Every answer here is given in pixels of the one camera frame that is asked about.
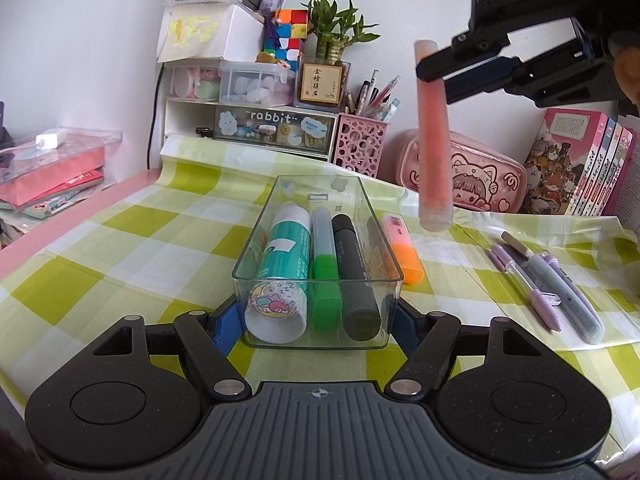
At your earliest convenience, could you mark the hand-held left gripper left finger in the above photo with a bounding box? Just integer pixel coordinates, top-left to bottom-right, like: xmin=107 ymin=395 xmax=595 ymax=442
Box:
xmin=92 ymin=302 xmax=253 ymax=403

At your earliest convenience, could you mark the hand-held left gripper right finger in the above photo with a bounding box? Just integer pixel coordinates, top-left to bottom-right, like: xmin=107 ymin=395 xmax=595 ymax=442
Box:
xmin=382 ymin=300 xmax=543 ymax=403

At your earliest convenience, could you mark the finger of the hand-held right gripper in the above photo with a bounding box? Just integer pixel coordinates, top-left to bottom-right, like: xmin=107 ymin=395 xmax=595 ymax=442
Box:
xmin=417 ymin=30 xmax=511 ymax=81
xmin=445 ymin=57 xmax=521 ymax=105

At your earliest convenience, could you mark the black marker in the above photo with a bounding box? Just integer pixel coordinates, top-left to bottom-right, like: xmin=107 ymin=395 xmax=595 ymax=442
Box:
xmin=331 ymin=213 xmax=382 ymax=341

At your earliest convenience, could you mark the orange highlighter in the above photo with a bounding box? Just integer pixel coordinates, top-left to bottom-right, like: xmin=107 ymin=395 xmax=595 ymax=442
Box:
xmin=381 ymin=212 xmax=426 ymax=285

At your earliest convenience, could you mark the pink highlighter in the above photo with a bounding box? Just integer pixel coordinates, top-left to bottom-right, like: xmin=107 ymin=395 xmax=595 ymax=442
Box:
xmin=413 ymin=37 xmax=455 ymax=232

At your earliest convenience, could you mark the green glue stick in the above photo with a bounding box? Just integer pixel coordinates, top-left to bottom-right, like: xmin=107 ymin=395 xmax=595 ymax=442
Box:
xmin=244 ymin=201 xmax=312 ymax=347

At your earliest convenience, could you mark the green highlighter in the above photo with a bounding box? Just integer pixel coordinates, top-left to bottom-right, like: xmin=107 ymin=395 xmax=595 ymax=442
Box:
xmin=309 ymin=207 xmax=345 ymax=332

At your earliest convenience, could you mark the clear plastic tray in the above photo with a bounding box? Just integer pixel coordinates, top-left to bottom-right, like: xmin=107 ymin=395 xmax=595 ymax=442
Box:
xmin=231 ymin=175 xmax=405 ymax=350

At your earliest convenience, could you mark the thick purple pen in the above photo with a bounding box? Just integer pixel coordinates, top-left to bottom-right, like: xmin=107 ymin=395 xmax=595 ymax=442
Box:
xmin=542 ymin=251 xmax=598 ymax=323

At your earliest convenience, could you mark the grey double-ended highlighter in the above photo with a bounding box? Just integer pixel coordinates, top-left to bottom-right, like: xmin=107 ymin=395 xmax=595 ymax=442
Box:
xmin=501 ymin=231 xmax=607 ymax=346

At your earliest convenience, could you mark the person's right hand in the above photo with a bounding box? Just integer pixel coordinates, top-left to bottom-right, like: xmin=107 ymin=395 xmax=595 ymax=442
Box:
xmin=611 ymin=30 xmax=640 ymax=103

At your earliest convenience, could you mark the pink pencil case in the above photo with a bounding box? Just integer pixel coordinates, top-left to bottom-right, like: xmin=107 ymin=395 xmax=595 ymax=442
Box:
xmin=395 ymin=128 xmax=526 ymax=212

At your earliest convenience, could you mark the bunch of pens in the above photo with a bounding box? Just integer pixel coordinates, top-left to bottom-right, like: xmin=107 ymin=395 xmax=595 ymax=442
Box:
xmin=342 ymin=75 xmax=402 ymax=123

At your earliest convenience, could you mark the pink boxed book set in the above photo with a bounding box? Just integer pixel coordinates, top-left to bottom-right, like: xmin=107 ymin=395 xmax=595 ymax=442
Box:
xmin=520 ymin=107 xmax=640 ymax=217

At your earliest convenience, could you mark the green checked tablecloth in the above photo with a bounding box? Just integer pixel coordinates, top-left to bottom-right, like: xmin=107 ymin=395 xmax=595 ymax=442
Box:
xmin=0 ymin=132 xmax=640 ymax=461

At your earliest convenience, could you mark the pink perforated pen holder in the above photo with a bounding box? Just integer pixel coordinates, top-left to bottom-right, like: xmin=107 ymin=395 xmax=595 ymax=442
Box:
xmin=334 ymin=112 xmax=390 ymax=179

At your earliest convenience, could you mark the clear purple gel pen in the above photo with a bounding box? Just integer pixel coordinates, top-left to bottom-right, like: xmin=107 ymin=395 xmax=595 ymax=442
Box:
xmin=489 ymin=243 xmax=563 ymax=334

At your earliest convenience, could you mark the lucky bamboo in glass pot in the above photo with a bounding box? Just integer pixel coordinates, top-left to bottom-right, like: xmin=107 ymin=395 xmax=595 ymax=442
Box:
xmin=295 ymin=0 xmax=381 ymax=109

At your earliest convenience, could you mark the clear box with cotton pads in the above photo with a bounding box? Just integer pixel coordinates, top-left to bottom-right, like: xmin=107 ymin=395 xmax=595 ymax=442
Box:
xmin=218 ymin=60 xmax=296 ymax=108

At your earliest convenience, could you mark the stack of booklets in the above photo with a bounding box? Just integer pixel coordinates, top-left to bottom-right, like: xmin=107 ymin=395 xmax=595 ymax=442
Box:
xmin=0 ymin=170 xmax=116 ymax=221

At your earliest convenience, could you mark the white drawer organizer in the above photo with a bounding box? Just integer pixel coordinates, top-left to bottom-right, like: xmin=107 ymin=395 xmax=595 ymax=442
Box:
xmin=162 ymin=96 xmax=341 ymax=163

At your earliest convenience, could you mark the white storage box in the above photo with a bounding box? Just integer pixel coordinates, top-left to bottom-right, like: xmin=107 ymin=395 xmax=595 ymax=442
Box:
xmin=157 ymin=0 xmax=266 ymax=63

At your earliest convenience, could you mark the clear plastic case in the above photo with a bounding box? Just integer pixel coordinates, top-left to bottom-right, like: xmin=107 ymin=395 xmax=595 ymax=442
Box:
xmin=0 ymin=127 xmax=123 ymax=181

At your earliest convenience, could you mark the clear box with pastel items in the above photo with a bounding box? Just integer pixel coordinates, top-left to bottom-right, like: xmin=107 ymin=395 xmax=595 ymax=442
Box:
xmin=164 ymin=60 xmax=223 ymax=103

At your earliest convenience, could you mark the white charger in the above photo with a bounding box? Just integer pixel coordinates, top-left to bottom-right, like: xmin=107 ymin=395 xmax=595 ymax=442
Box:
xmin=35 ymin=130 xmax=66 ymax=151

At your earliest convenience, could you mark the black cable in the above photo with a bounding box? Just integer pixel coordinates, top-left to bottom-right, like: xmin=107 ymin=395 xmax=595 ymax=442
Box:
xmin=147 ymin=67 xmax=167 ymax=171

